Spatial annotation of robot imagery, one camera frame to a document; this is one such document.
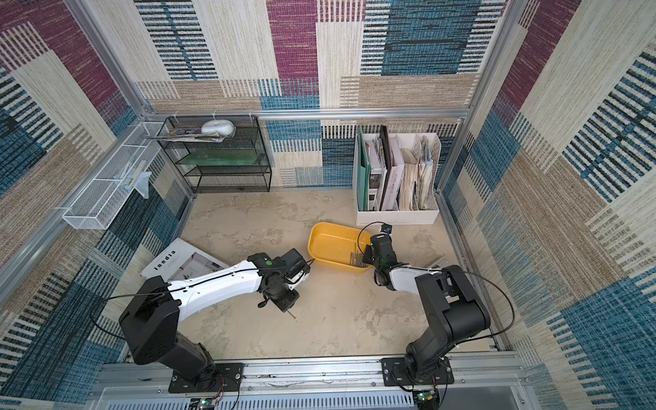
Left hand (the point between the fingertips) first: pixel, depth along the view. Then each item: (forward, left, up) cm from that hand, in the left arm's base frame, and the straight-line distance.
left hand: (289, 299), depth 84 cm
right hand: (+20, -29, 0) cm, 35 cm away
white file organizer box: (+38, -38, +17) cm, 56 cm away
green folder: (+32, -25, +24) cm, 47 cm away
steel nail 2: (-3, -1, -4) cm, 6 cm away
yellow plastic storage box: (+21, -14, -2) cm, 25 cm away
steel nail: (+16, -24, -3) cm, 29 cm away
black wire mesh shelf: (+51, +30, +19) cm, 63 cm away
